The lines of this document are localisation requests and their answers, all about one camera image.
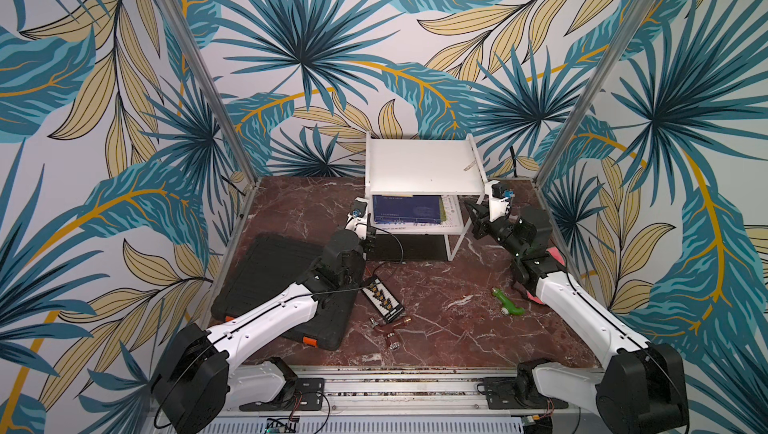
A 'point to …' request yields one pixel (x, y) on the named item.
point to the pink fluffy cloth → (559, 255)
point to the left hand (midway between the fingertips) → (368, 218)
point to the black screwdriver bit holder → (384, 301)
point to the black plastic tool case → (250, 270)
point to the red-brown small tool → (389, 330)
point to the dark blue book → (420, 209)
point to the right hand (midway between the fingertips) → (471, 200)
